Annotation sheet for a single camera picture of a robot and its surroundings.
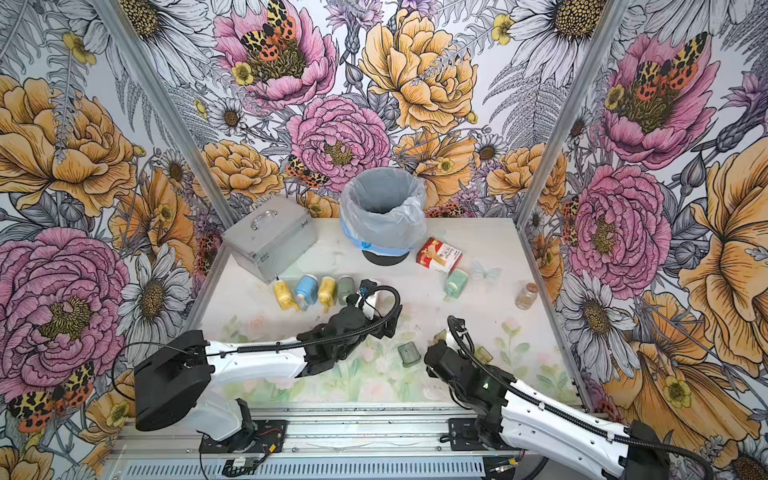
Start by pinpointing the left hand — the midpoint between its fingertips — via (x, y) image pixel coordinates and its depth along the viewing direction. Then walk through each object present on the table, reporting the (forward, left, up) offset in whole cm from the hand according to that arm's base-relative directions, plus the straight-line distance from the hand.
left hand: (385, 307), depth 82 cm
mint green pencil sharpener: (+12, -22, -7) cm, 26 cm away
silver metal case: (+27, +37, -1) cm, 46 cm away
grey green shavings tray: (-7, -7, -14) cm, 17 cm away
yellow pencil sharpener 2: (+10, +18, -7) cm, 21 cm away
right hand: (-11, -14, -8) cm, 20 cm away
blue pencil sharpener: (+10, +24, -8) cm, 27 cm away
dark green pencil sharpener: (+10, +12, -5) cm, 17 cm away
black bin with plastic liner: (+23, 0, +13) cm, 26 cm away
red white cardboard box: (+26, -19, -10) cm, 33 cm away
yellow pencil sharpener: (+8, +31, -8) cm, 33 cm away
